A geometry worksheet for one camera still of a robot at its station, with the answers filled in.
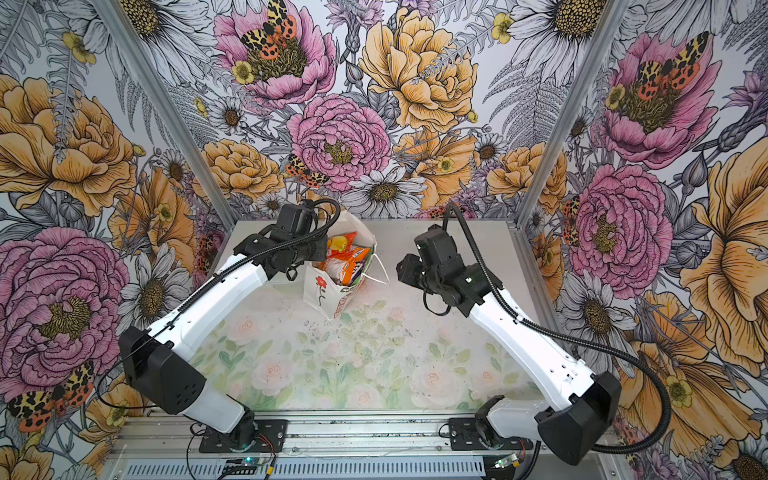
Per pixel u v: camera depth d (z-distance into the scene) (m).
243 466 0.71
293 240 0.55
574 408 0.38
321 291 0.82
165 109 0.88
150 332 0.44
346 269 0.81
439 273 0.53
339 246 0.85
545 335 0.43
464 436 0.74
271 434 0.74
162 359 0.41
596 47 0.77
